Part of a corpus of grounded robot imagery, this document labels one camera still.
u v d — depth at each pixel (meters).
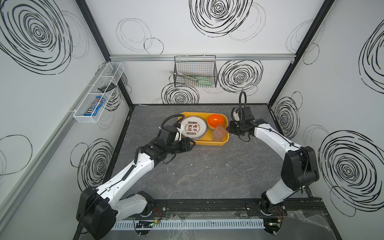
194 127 1.02
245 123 0.68
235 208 0.75
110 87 0.81
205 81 0.87
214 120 1.02
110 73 0.91
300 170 0.45
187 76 0.85
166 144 0.58
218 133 0.89
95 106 0.69
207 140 0.99
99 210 0.37
